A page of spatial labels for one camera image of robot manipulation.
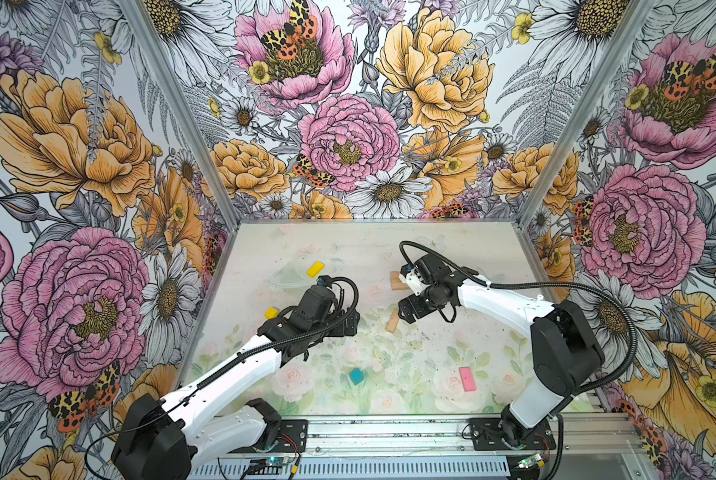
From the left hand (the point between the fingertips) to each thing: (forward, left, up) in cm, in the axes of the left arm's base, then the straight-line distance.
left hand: (341, 325), depth 81 cm
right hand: (+5, -21, -5) cm, 22 cm away
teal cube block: (-10, -4, -10) cm, 15 cm away
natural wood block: (+6, -15, -11) cm, 20 cm away
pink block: (-11, -34, -11) cm, 38 cm away
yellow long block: (+27, +11, -12) cm, 32 cm away
